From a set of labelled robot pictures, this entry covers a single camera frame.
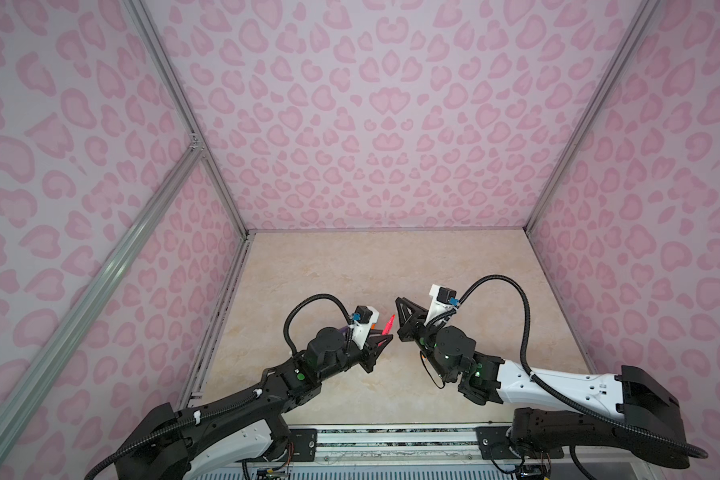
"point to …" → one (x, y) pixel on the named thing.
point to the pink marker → (388, 325)
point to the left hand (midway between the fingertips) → (392, 332)
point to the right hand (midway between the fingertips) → (394, 300)
